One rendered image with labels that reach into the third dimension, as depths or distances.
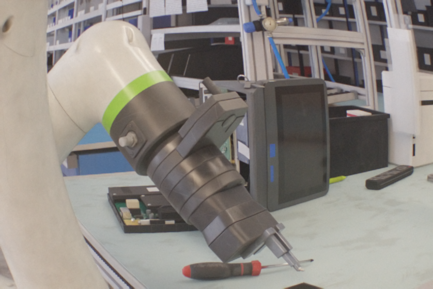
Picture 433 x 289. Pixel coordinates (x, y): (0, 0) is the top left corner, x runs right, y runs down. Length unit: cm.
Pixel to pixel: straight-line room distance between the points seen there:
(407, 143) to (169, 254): 68
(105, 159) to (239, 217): 197
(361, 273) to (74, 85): 43
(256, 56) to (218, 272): 194
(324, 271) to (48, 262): 46
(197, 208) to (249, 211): 5
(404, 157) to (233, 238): 85
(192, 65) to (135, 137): 263
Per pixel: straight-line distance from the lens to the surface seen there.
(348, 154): 160
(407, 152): 162
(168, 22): 570
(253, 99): 114
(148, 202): 136
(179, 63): 371
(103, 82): 91
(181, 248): 116
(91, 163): 280
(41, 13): 55
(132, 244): 118
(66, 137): 94
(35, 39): 55
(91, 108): 93
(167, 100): 89
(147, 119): 88
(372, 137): 164
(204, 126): 85
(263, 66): 288
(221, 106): 85
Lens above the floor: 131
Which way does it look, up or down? 8 degrees down
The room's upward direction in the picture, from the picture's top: 3 degrees counter-clockwise
